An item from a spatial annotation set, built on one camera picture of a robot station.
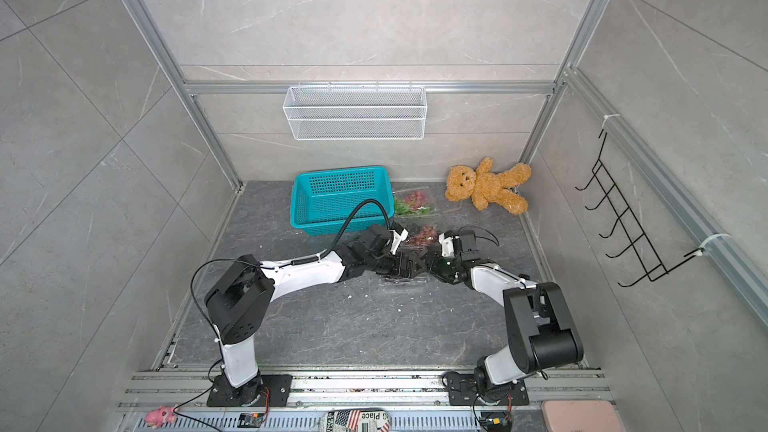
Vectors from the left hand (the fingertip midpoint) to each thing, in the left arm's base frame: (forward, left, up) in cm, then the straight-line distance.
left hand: (421, 264), depth 84 cm
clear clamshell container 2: (+21, 0, -9) cm, 23 cm away
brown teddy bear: (+35, -28, -6) cm, 45 cm away
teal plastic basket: (+35, +34, -11) cm, 50 cm away
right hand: (+4, -2, -7) cm, 8 cm away
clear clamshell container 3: (-2, +5, -8) cm, 10 cm away
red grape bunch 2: (+14, -3, -6) cm, 15 cm away
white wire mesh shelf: (+49, +19, +18) cm, 56 cm away
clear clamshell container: (+32, -7, -6) cm, 33 cm away
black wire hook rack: (-12, -46, +20) cm, 51 cm away
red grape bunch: (+30, -2, -6) cm, 30 cm away
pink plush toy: (-33, +65, -9) cm, 73 cm away
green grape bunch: (+26, +4, -6) cm, 27 cm away
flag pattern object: (-35, +18, -8) cm, 40 cm away
